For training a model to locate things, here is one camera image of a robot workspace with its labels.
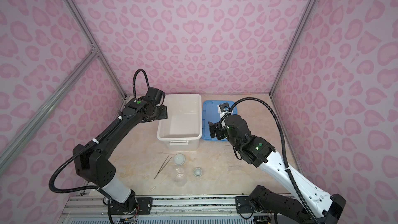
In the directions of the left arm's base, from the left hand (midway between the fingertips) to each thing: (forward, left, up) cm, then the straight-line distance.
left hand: (162, 111), depth 84 cm
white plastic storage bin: (+1, -8, -21) cm, 22 cm away
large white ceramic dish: (-19, -8, -20) cm, 29 cm away
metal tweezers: (-22, +1, -21) cm, 31 cm away
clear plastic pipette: (-33, +3, -21) cm, 39 cm away
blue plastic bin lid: (+16, -27, -23) cm, 39 cm away
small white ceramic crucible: (-26, -18, -20) cm, 37 cm away
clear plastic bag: (-24, -38, -19) cm, 49 cm away
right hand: (-12, -29, +9) cm, 32 cm away
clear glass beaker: (-29, -10, -21) cm, 37 cm away
